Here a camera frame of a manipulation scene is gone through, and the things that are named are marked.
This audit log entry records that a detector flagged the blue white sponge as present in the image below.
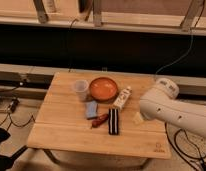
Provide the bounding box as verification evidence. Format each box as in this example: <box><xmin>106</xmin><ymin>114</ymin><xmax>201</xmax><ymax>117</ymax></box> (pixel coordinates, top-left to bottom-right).
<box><xmin>85</xmin><ymin>101</ymin><xmax>98</xmax><ymax>119</ymax></box>

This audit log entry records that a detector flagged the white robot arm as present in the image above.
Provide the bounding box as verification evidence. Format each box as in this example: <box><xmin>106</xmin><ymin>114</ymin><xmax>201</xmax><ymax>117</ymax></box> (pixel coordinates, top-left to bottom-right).
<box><xmin>139</xmin><ymin>78</ymin><xmax>206</xmax><ymax>138</ymax></box>

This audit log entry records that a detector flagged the white ceramic cup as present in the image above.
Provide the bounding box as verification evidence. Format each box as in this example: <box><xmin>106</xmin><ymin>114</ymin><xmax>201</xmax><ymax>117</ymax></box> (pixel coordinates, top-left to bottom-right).
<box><xmin>73</xmin><ymin>80</ymin><xmax>89</xmax><ymax>101</ymax></box>

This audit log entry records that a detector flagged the orange bowl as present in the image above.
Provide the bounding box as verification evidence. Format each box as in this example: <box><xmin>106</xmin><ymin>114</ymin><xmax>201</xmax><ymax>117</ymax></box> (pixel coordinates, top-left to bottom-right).
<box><xmin>89</xmin><ymin>77</ymin><xmax>118</xmax><ymax>101</ymax></box>

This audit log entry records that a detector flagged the white bottle with label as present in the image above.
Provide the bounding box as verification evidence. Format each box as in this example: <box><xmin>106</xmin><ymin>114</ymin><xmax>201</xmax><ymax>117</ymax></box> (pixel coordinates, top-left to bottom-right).
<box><xmin>113</xmin><ymin>86</ymin><xmax>132</xmax><ymax>110</ymax></box>

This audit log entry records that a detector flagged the black white striped block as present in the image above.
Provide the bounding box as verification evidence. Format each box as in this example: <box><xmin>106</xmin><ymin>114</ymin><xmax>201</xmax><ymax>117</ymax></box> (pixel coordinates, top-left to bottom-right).
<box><xmin>108</xmin><ymin>108</ymin><xmax>119</xmax><ymax>135</ymax></box>

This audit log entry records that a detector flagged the wooden table board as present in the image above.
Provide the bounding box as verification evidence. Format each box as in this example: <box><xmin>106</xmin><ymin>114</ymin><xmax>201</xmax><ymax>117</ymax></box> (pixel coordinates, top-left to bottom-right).
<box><xmin>27</xmin><ymin>72</ymin><xmax>171</xmax><ymax>159</ymax></box>

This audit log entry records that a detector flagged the red chili pepper toy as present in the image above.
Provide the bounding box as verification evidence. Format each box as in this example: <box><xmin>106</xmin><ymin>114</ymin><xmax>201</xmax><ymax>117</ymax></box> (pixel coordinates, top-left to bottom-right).
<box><xmin>91</xmin><ymin>114</ymin><xmax>109</xmax><ymax>128</ymax></box>

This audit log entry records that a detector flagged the small yellow block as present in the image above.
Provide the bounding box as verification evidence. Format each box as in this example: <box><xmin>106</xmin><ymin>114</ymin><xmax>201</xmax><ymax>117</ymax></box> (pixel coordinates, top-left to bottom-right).
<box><xmin>133</xmin><ymin>112</ymin><xmax>144</xmax><ymax>125</ymax></box>

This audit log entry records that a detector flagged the black object on floor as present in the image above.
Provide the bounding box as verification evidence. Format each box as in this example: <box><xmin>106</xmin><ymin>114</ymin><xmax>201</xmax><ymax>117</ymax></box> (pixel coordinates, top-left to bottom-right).
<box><xmin>0</xmin><ymin>127</ymin><xmax>28</xmax><ymax>171</ymax></box>

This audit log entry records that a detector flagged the metal table leg frame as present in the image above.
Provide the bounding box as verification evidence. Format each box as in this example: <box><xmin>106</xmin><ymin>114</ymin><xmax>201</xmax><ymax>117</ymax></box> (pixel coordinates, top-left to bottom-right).
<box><xmin>42</xmin><ymin>149</ymin><xmax>152</xmax><ymax>170</ymax></box>

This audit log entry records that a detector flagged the black floor cable left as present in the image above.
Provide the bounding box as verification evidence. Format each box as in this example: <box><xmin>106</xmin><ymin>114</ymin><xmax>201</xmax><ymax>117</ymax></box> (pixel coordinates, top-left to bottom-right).
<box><xmin>0</xmin><ymin>96</ymin><xmax>36</xmax><ymax>129</ymax></box>

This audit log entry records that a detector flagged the black floor cables right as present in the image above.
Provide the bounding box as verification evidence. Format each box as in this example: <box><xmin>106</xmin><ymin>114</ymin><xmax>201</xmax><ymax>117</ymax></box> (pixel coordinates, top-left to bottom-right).
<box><xmin>165</xmin><ymin>122</ymin><xmax>206</xmax><ymax>171</ymax></box>

